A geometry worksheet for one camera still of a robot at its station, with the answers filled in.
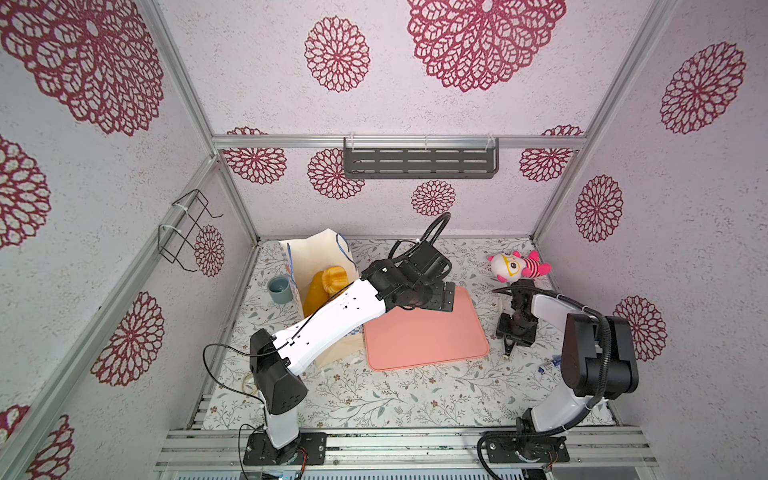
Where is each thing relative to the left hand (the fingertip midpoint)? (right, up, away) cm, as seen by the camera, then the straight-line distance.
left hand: (433, 300), depth 74 cm
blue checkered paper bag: (-32, +12, +13) cm, 37 cm away
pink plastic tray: (-6, -14, +19) cm, 24 cm away
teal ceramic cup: (-46, +1, +24) cm, 52 cm away
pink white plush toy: (+33, +8, +29) cm, 45 cm away
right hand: (+27, -13, +20) cm, 36 cm away
